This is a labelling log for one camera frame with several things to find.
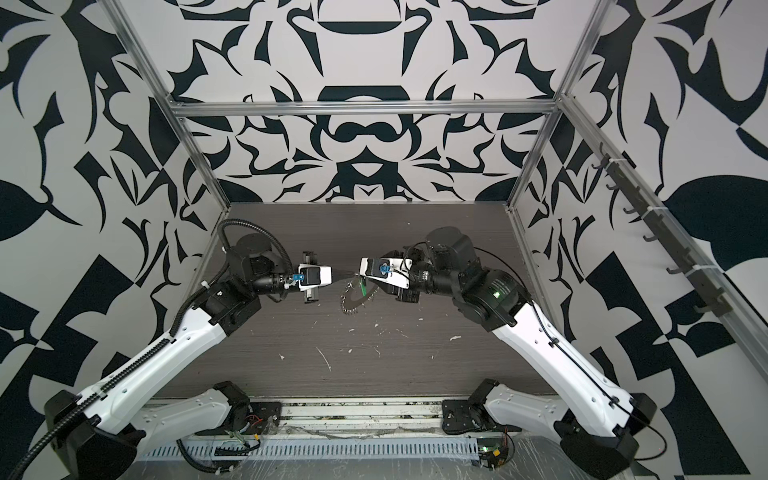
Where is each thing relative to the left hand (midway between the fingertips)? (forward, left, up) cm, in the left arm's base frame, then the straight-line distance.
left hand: (353, 261), depth 62 cm
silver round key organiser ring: (-4, 0, -15) cm, 16 cm away
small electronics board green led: (-31, -31, -35) cm, 56 cm away
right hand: (-1, -5, +1) cm, 5 cm away
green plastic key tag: (-3, -2, -5) cm, 6 cm away
